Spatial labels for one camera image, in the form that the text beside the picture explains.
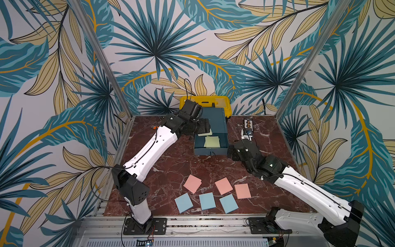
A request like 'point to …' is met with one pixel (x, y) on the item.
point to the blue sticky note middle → (207, 200)
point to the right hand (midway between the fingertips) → (237, 146)
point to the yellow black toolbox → (209, 101)
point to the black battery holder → (248, 123)
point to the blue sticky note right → (229, 203)
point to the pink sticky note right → (243, 191)
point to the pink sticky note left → (192, 183)
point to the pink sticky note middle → (223, 186)
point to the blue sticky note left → (183, 203)
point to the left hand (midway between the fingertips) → (204, 130)
